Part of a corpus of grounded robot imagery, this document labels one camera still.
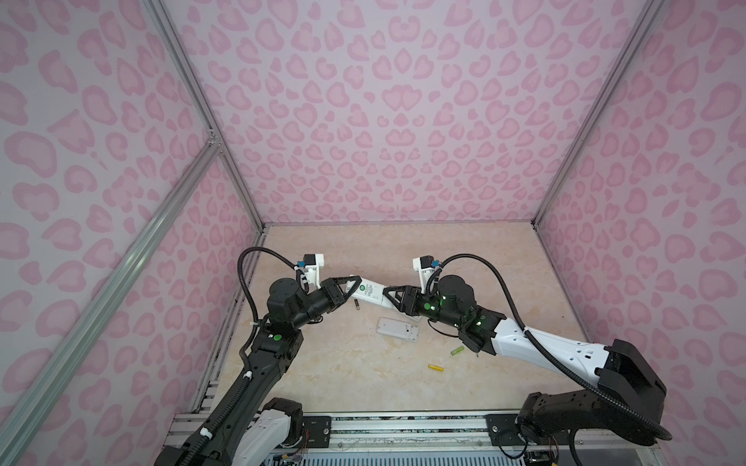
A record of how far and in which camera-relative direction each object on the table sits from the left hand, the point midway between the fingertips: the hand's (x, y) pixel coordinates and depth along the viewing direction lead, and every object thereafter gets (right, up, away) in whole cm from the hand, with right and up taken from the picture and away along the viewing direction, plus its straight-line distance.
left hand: (361, 278), depth 70 cm
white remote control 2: (+9, -18, +21) cm, 29 cm away
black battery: (-4, -11, +27) cm, 29 cm away
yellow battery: (+21, -28, +14) cm, 37 cm away
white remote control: (+2, -3, +2) cm, 4 cm away
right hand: (+6, -4, +2) cm, 8 cm away
